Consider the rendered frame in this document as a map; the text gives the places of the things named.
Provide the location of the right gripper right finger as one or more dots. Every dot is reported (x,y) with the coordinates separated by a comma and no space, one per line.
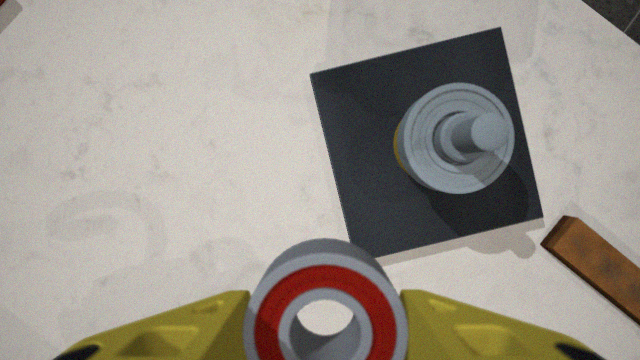
(441,328)

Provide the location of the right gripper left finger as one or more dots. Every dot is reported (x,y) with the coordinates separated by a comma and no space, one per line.
(208,329)

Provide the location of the brown rectangular block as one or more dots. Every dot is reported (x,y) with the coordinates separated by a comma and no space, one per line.
(597,262)

